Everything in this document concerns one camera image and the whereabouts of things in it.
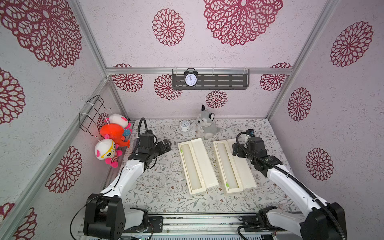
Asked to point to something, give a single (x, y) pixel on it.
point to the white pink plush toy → (121, 120)
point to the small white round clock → (184, 126)
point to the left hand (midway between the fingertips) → (166, 146)
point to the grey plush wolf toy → (206, 127)
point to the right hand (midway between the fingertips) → (240, 143)
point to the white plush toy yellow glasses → (106, 149)
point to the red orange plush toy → (115, 132)
